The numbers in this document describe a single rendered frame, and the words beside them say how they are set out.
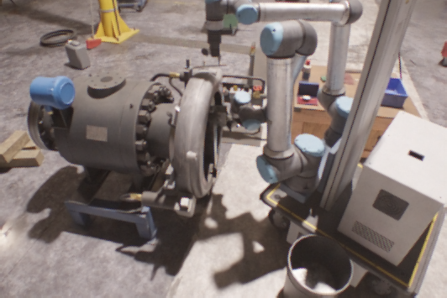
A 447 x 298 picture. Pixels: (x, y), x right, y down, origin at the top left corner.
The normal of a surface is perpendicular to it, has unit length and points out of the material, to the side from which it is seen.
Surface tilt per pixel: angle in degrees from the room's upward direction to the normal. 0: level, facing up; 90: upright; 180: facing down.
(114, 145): 74
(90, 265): 0
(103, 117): 44
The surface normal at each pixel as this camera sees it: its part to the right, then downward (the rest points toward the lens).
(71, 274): 0.00, -0.79
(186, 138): -0.14, 0.04
